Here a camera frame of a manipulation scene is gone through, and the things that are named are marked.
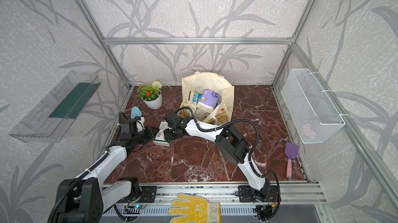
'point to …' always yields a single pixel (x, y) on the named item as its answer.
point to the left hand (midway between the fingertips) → (159, 129)
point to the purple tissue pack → (209, 98)
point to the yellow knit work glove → (200, 210)
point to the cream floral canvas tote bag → (198, 82)
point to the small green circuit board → (132, 209)
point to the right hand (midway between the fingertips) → (167, 136)
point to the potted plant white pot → (151, 95)
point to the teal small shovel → (135, 112)
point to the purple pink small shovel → (291, 152)
